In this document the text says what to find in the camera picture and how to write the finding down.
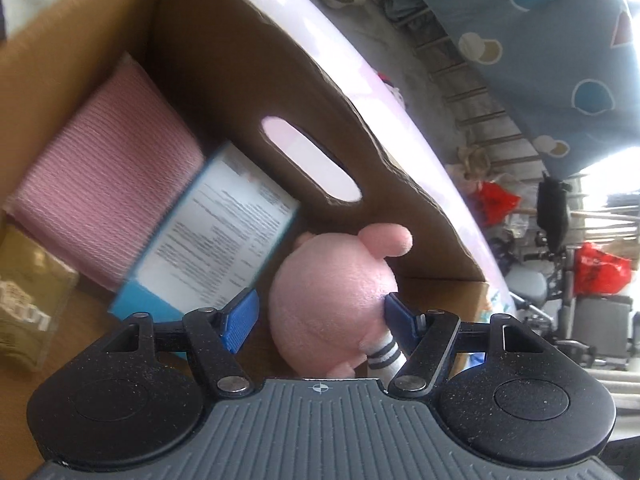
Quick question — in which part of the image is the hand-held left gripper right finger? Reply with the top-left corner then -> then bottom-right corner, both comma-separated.
382,292 -> 556,396

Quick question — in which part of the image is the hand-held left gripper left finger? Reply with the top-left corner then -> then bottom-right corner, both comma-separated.
70,287 -> 261,395

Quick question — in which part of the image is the pink plush toy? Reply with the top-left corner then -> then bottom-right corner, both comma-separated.
269,224 -> 415,386

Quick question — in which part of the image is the blue and white carton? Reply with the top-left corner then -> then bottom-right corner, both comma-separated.
107,141 -> 301,361

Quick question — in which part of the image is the pink knitted cloth roll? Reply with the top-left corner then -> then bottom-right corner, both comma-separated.
2,55 -> 206,293

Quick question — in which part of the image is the long gold box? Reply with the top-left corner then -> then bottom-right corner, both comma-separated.
0,222 -> 81,373

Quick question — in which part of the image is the brown cardboard box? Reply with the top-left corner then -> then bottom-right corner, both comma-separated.
0,0 -> 493,376

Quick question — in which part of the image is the grey padded stool seat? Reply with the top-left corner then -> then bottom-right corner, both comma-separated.
507,265 -> 548,306

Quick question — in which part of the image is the red plastic bag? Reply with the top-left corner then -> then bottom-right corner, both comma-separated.
472,181 -> 521,228
574,241 -> 633,296

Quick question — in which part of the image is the black padded seat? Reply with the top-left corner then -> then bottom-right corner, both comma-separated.
537,175 -> 571,256

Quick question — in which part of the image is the wheelchair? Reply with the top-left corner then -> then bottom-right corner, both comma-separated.
500,230 -> 640,371

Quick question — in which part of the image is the white and red doll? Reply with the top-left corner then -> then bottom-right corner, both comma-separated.
377,72 -> 407,111

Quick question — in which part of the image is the metal rack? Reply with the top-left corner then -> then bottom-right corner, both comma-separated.
385,0 -> 546,181

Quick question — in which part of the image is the blue blanket with circles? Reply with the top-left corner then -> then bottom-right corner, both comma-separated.
395,0 -> 640,181

